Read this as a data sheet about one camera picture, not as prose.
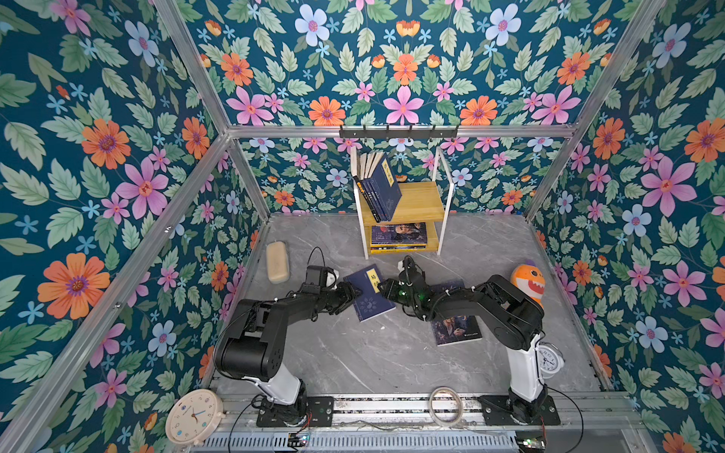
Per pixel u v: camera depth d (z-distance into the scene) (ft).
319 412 2.41
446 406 2.48
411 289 2.46
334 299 2.67
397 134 3.06
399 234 3.33
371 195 2.69
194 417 2.32
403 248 3.36
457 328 2.85
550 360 2.60
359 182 2.53
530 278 2.95
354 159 2.62
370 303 3.06
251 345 1.51
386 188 2.90
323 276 2.57
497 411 2.36
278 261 3.33
